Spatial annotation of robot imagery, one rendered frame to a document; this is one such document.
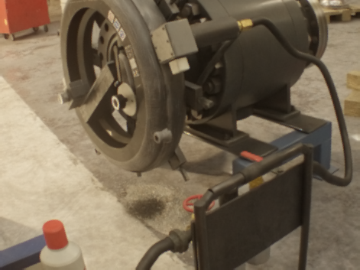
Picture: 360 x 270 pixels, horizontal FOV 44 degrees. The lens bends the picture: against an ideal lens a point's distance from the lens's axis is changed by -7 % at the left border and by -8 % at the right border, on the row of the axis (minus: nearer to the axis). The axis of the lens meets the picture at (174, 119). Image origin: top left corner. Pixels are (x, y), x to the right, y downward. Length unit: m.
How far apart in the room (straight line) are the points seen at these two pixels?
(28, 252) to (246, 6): 1.33
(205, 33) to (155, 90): 0.23
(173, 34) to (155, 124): 0.31
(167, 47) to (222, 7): 0.47
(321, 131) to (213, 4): 0.74
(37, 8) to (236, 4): 5.50
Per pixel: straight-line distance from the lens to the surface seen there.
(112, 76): 1.59
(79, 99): 1.83
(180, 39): 1.36
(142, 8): 1.48
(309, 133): 2.01
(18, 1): 6.99
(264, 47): 1.84
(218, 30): 1.47
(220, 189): 0.98
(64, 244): 0.69
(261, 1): 1.93
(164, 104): 1.47
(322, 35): 2.26
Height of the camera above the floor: 1.05
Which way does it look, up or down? 21 degrees down
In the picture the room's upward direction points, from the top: 6 degrees counter-clockwise
